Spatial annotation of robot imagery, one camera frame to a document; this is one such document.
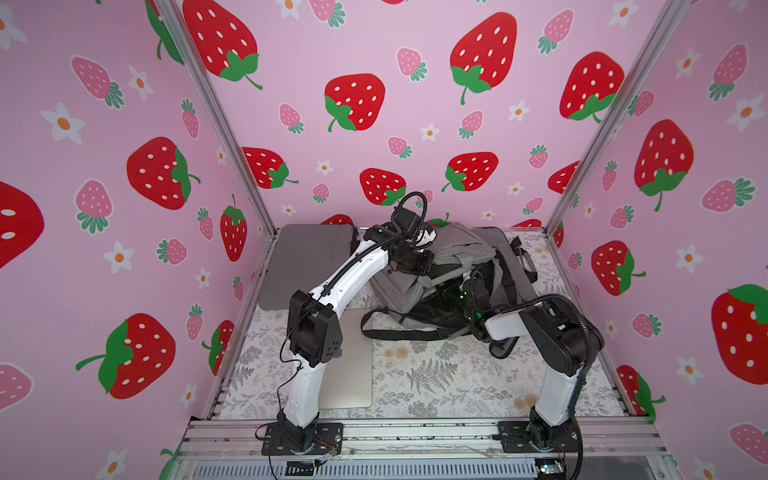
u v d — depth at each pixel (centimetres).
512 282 94
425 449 73
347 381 84
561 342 51
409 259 73
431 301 93
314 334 51
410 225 70
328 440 73
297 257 118
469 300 76
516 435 74
